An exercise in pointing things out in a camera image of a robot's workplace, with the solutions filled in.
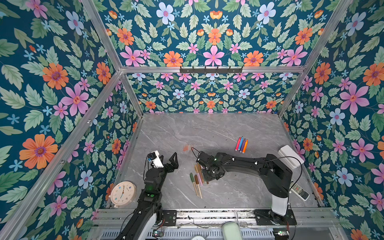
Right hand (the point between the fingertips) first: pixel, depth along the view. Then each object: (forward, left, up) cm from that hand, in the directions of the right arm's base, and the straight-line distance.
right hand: (207, 176), depth 86 cm
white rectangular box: (+16, -51, +2) cm, 54 cm away
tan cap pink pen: (+3, +6, -1) cm, 7 cm away
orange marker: (+19, -25, 0) cm, 32 cm away
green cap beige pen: (-1, +9, -1) cm, 9 cm away
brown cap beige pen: (-2, +6, -2) cm, 7 cm away
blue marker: (+23, -23, 0) cm, 33 cm away
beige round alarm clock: (-9, +46, +1) cm, 47 cm away
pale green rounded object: (-27, -10, +2) cm, 29 cm away
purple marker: (+21, -25, -1) cm, 32 cm away
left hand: (+8, +20, +15) cm, 26 cm away
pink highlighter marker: (+23, -22, -1) cm, 32 cm away
